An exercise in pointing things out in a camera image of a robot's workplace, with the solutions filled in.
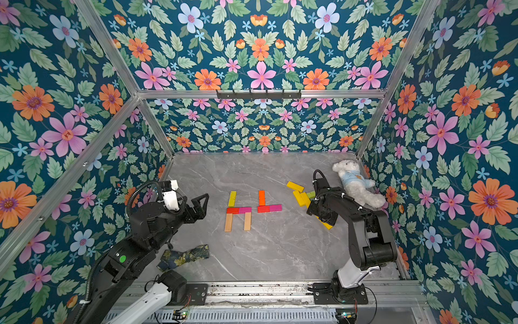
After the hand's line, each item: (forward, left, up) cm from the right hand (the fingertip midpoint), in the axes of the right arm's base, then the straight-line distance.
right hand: (322, 214), depth 92 cm
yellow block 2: (+8, +8, -1) cm, 12 cm away
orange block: (+10, +29, -2) cm, 31 cm away
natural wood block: (-5, +43, -1) cm, 44 cm away
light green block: (+12, +4, -2) cm, 12 cm away
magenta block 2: (+4, +22, -1) cm, 22 cm away
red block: (+3, +28, -2) cm, 28 cm away
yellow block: (+10, +10, -2) cm, 14 cm away
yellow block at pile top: (+17, +14, -1) cm, 22 cm away
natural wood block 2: (-3, +35, -2) cm, 35 cm away
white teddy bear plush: (+13, -17, +6) cm, 22 cm away
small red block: (+1, +42, -1) cm, 42 cm away
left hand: (-10, +46, +28) cm, 55 cm away
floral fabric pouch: (-23, +62, +4) cm, 66 cm away
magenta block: (+2, +37, -1) cm, 37 cm away
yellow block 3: (-6, -2, -1) cm, 6 cm away
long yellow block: (+8, +44, -1) cm, 45 cm away
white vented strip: (-39, +29, -3) cm, 49 cm away
